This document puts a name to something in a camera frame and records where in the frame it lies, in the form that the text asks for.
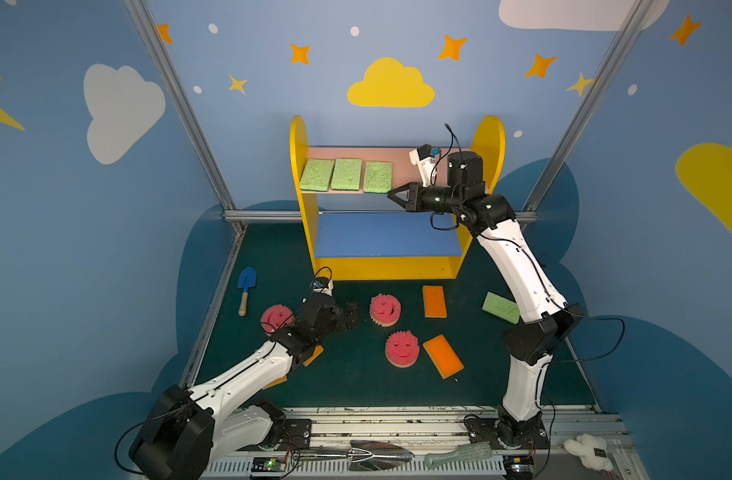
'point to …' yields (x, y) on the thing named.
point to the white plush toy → (591, 450)
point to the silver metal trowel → (366, 455)
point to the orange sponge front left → (277, 382)
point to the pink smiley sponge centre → (385, 309)
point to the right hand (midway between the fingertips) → (391, 190)
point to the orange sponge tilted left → (318, 350)
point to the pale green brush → (465, 452)
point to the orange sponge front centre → (443, 356)
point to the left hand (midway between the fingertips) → (343, 304)
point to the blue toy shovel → (247, 279)
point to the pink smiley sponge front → (402, 349)
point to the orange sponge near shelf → (434, 301)
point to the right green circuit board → (518, 466)
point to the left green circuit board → (268, 464)
